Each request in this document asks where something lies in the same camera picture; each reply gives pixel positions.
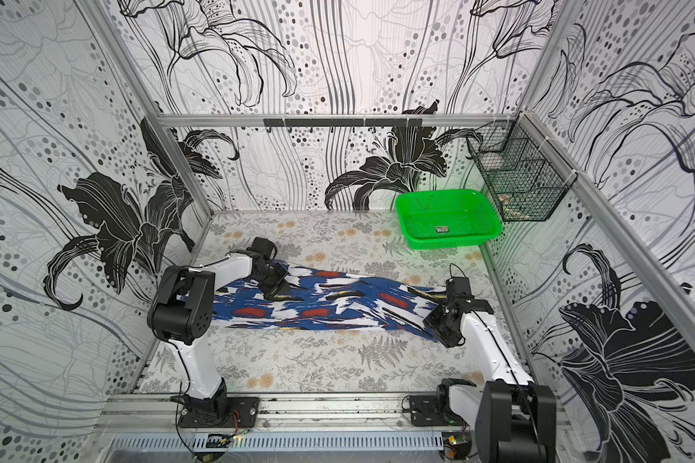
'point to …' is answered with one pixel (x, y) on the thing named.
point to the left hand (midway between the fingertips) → (294, 287)
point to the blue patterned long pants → (322, 299)
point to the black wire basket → (523, 171)
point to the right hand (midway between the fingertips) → (434, 323)
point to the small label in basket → (442, 230)
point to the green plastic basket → (447, 219)
